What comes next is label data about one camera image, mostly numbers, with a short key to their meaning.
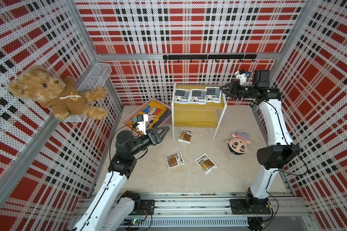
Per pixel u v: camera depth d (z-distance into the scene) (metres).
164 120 1.03
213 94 0.79
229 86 0.71
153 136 0.58
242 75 0.70
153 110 1.08
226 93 0.71
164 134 0.58
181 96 0.79
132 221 0.69
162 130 0.59
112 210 0.55
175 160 0.88
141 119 0.60
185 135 1.01
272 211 0.71
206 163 0.87
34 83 0.48
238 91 0.68
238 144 0.88
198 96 0.79
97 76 0.78
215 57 0.89
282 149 0.51
